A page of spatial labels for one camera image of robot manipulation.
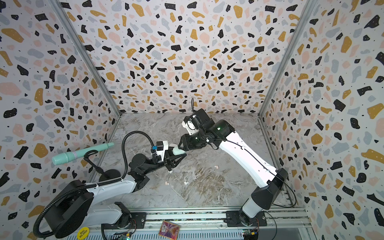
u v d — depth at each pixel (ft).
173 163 2.17
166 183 2.79
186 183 2.81
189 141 1.97
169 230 2.30
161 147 2.01
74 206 1.34
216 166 3.03
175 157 2.14
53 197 2.30
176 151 2.17
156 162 2.13
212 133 1.56
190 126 2.02
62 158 1.91
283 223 2.54
